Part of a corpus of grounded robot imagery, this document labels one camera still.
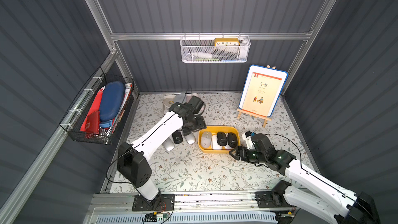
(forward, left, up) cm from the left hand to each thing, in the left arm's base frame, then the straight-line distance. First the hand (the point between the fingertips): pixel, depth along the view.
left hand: (200, 129), depth 80 cm
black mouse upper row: (+4, +14, -15) cm, 21 cm away
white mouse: (-1, -9, -16) cm, 18 cm away
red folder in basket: (-6, +46, +14) cm, 49 cm away
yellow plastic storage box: (+9, -9, -15) cm, 19 cm away
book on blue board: (+22, -36, +7) cm, 43 cm away
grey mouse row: (+1, -3, -14) cm, 14 cm away
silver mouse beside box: (+5, +6, -18) cm, 20 cm away
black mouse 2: (+1, -19, -12) cm, 22 cm away
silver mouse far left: (+1, +20, -19) cm, 27 cm away
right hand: (-10, -18, -6) cm, 22 cm away
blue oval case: (+11, +43, +14) cm, 47 cm away
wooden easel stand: (+14, -41, -10) cm, 44 cm away
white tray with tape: (+34, +23, -14) cm, 43 cm away
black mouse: (0, -12, -12) cm, 17 cm away
